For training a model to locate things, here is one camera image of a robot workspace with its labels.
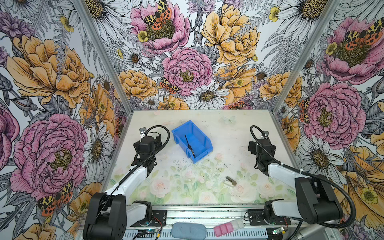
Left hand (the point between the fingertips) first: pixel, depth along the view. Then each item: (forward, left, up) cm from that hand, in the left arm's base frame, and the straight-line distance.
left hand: (149, 142), depth 87 cm
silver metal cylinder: (-43, -83, -11) cm, 94 cm away
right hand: (-1, -66, -4) cm, 66 cm away
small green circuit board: (-41, -3, -15) cm, 44 cm away
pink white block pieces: (-40, -41, -12) cm, 59 cm away
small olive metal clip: (-20, -47, -11) cm, 53 cm away
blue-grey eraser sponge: (-41, -22, -9) cm, 47 cm away
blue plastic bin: (+6, -30, -11) cm, 33 cm away
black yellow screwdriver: (+4, -23, -12) cm, 26 cm away
